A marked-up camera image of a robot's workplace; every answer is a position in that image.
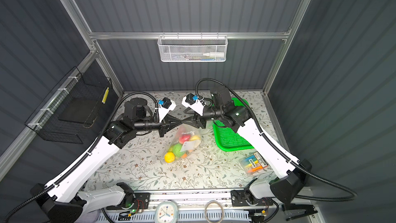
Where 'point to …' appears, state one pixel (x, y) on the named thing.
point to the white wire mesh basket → (192, 48)
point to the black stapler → (293, 211)
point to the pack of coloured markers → (253, 163)
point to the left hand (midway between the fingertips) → (182, 121)
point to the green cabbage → (176, 149)
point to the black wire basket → (74, 104)
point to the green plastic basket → (227, 139)
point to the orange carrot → (185, 155)
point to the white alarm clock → (166, 211)
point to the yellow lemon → (169, 157)
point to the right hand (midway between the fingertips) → (185, 116)
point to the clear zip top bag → (194, 143)
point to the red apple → (184, 138)
